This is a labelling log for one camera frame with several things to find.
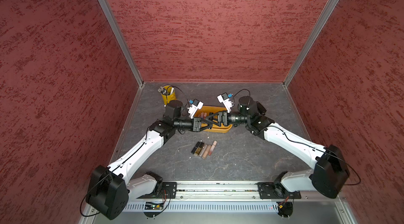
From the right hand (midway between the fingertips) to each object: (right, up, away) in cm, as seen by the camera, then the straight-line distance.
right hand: (208, 122), depth 71 cm
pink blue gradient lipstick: (-3, +3, -4) cm, 6 cm away
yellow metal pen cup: (-25, +13, +29) cm, 40 cm away
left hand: (+1, -3, -1) cm, 3 cm away
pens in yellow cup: (-27, +16, +23) cm, 39 cm away
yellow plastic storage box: (-2, +3, +31) cm, 31 cm away
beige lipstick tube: (-1, -19, +14) cm, 23 cm away
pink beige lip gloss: (+3, -17, +16) cm, 23 cm away
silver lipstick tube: (-3, -18, +14) cm, 23 cm away
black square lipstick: (-7, -17, +15) cm, 24 cm away
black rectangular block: (+36, +4, +31) cm, 47 cm away
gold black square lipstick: (-6, -18, +14) cm, 23 cm away
